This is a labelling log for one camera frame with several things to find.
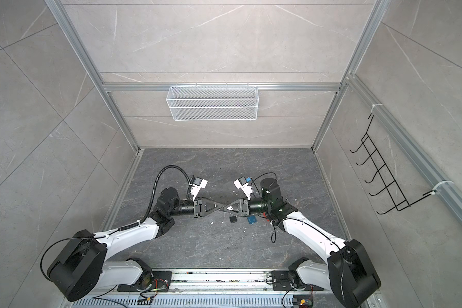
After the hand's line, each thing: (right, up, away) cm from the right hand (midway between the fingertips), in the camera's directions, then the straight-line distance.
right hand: (226, 209), depth 72 cm
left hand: (-2, +2, -1) cm, 3 cm away
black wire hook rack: (+58, +7, -7) cm, 59 cm away
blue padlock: (+11, -9, +18) cm, 23 cm away
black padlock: (-1, +1, -2) cm, 2 cm away
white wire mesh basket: (-9, +50, +29) cm, 58 cm away
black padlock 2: (+2, -9, +18) cm, 21 cm away
